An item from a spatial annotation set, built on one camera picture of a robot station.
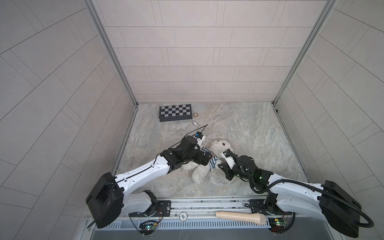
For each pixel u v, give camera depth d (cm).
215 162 79
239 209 72
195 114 109
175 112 105
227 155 69
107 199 38
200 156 67
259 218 65
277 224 68
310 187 46
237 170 69
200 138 69
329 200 42
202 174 74
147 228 65
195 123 102
